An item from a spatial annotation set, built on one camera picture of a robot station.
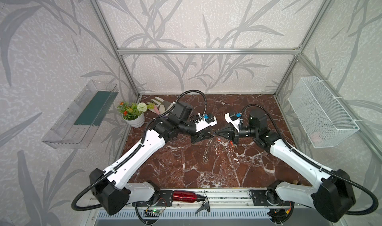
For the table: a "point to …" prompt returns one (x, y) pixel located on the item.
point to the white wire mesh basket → (326, 121)
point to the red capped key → (232, 143)
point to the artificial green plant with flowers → (131, 111)
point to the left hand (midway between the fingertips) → (212, 129)
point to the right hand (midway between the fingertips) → (217, 128)
